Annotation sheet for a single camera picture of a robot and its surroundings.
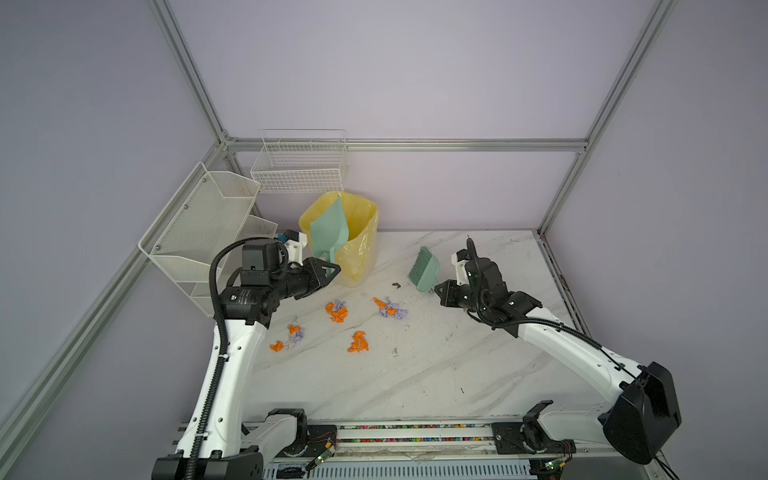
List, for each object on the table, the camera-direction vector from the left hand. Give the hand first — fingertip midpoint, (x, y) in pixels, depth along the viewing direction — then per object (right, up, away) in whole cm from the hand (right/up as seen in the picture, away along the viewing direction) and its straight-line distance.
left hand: (336, 272), depth 68 cm
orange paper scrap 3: (+10, -13, +30) cm, 34 cm away
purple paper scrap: (-16, -21, +23) cm, 35 cm away
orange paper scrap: (-22, -24, +20) cm, 38 cm away
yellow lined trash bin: (+2, +3, +22) cm, 22 cm away
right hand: (+24, -5, +12) cm, 27 cm away
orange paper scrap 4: (+3, -23, +22) cm, 32 cm away
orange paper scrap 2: (-5, -16, +27) cm, 32 cm away
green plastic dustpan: (-4, +11, +12) cm, 17 cm away
